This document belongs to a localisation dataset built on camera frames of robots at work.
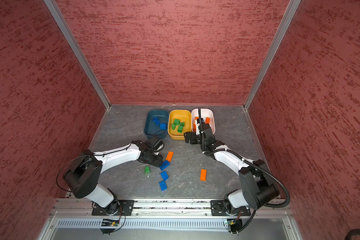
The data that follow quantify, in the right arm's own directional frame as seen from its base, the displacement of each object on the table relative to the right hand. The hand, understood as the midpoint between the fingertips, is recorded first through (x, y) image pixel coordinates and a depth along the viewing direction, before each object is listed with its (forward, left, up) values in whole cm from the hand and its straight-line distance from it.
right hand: (189, 136), depth 89 cm
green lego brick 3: (+16, +11, -10) cm, 21 cm away
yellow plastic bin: (+26, +2, -10) cm, 28 cm away
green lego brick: (+20, +8, -10) cm, 24 cm away
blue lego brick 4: (-19, +15, -11) cm, 27 cm away
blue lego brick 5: (-25, +16, -11) cm, 31 cm away
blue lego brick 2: (+14, +18, -8) cm, 24 cm away
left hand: (-13, +20, -10) cm, 26 cm away
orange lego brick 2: (+15, -5, -10) cm, 19 cm away
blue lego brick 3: (-13, +15, -10) cm, 22 cm away
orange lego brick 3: (-20, -8, -12) cm, 24 cm away
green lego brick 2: (+13, +6, -10) cm, 17 cm away
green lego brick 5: (-16, +26, -10) cm, 32 cm away
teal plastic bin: (+12, +26, -9) cm, 30 cm away
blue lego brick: (+19, +23, -7) cm, 31 cm away
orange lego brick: (+23, -6, -11) cm, 26 cm away
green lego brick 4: (+18, +4, -11) cm, 22 cm away
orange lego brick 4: (-7, +13, -11) cm, 18 cm away
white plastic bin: (+33, -15, -15) cm, 39 cm away
